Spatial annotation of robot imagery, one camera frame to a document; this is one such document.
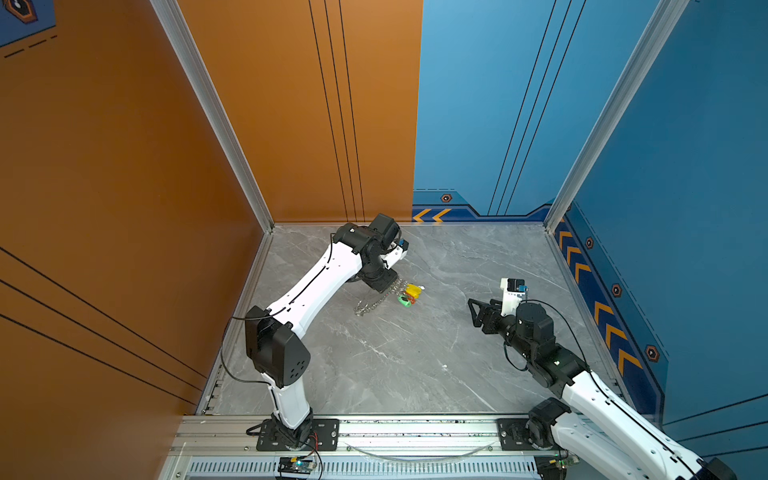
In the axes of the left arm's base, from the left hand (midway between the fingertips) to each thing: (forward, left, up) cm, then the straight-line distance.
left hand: (384, 279), depth 81 cm
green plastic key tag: (0, -6, -11) cm, 12 cm away
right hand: (-5, -25, -2) cm, 25 cm away
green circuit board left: (-40, +20, -21) cm, 49 cm away
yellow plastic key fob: (+2, -9, -9) cm, 13 cm away
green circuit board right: (-40, -42, -20) cm, 61 cm away
